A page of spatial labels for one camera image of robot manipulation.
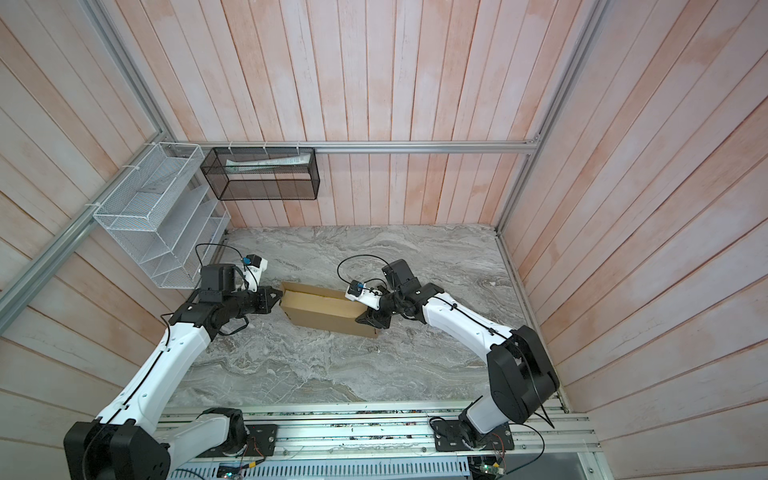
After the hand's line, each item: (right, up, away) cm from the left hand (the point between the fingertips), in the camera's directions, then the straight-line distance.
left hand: (281, 299), depth 80 cm
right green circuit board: (+52, -39, -9) cm, 66 cm away
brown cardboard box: (+12, -3, +2) cm, 12 cm away
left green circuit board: (-10, -41, -8) cm, 43 cm away
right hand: (+22, -3, +4) cm, 22 cm away
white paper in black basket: (-16, +40, +10) cm, 44 cm away
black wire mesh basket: (-15, +42, +25) cm, 51 cm away
